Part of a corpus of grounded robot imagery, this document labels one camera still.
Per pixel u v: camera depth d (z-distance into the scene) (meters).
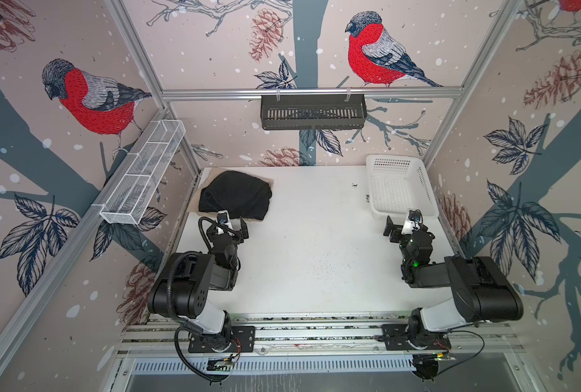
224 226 0.75
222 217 0.77
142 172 0.78
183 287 0.45
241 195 1.04
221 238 0.73
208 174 1.18
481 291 0.45
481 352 0.68
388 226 0.84
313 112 1.05
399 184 1.15
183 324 0.49
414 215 0.77
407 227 0.80
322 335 0.76
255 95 0.96
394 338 0.73
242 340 0.73
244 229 0.86
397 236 0.83
